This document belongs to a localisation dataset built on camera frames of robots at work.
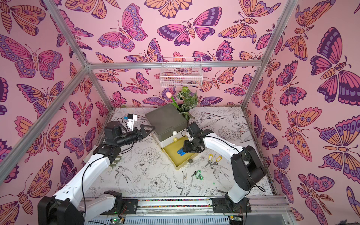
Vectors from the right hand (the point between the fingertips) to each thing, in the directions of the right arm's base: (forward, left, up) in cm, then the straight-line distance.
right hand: (183, 150), depth 86 cm
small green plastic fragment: (-16, -18, -8) cm, 26 cm away
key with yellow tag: (-2, -22, -8) cm, 23 cm away
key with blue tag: (+3, +2, -7) cm, 8 cm away
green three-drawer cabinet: (+12, +9, +12) cm, 19 cm away
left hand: (+3, +16, +19) cm, 25 cm away
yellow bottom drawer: (-3, +4, -7) cm, 8 cm away
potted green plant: (+26, -3, +17) cm, 32 cm away
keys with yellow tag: (0, -18, -8) cm, 20 cm away
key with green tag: (-12, -9, -7) cm, 17 cm away
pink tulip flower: (+29, +10, +20) cm, 36 cm away
